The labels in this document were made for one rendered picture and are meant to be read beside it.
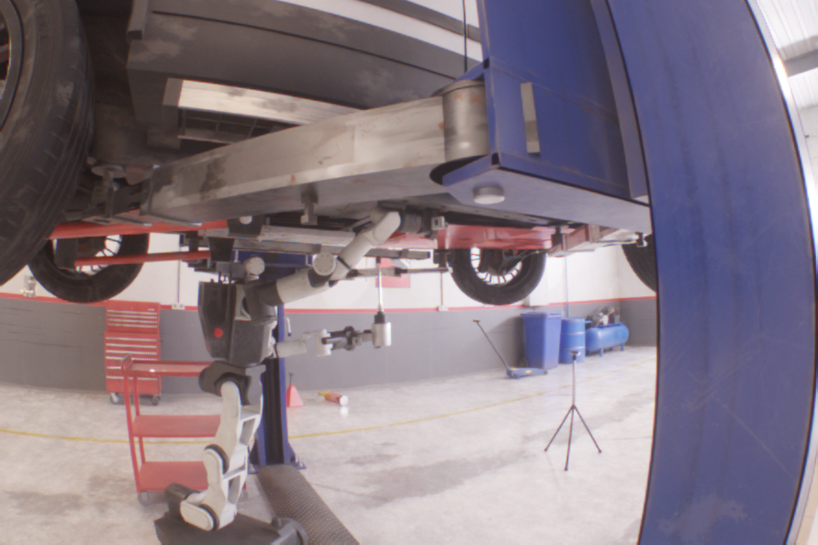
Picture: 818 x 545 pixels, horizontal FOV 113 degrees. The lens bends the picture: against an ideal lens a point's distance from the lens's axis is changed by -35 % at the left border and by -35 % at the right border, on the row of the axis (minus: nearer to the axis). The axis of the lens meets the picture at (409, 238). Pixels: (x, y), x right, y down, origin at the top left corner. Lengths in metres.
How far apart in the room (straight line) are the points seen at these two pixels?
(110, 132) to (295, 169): 0.70
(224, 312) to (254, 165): 1.05
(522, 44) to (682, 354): 0.41
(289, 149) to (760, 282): 0.59
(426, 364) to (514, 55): 6.42
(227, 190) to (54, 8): 0.54
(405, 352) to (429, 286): 1.14
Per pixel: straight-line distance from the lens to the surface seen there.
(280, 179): 0.58
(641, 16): 0.62
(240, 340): 1.61
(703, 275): 0.50
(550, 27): 0.60
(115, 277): 2.39
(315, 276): 1.39
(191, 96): 0.74
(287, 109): 0.76
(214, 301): 1.59
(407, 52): 0.99
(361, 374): 6.25
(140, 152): 1.14
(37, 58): 0.88
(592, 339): 9.02
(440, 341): 6.87
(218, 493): 1.98
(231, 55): 0.85
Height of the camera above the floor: 1.31
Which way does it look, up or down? 9 degrees up
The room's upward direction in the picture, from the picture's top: 1 degrees counter-clockwise
